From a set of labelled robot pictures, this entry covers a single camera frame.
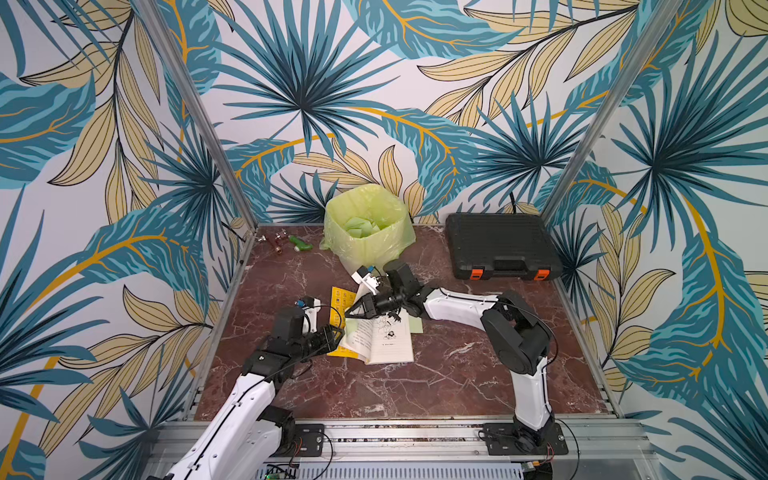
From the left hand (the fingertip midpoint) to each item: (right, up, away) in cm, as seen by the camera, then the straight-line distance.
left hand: (339, 337), depth 80 cm
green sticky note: (+3, +3, 0) cm, 5 cm away
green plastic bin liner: (+7, +39, +18) cm, 44 cm away
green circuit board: (-15, -31, -9) cm, 35 cm away
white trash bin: (+11, +20, +8) cm, 24 cm away
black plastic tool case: (+54, +25, +27) cm, 65 cm away
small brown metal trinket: (-27, +24, +30) cm, 47 cm away
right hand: (+2, +6, +2) cm, 6 cm away
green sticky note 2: (+22, 0, +13) cm, 25 cm away
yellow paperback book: (+9, -4, +10) cm, 14 cm away
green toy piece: (-19, +25, +30) cm, 44 cm away
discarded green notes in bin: (+3, +31, +23) cm, 39 cm away
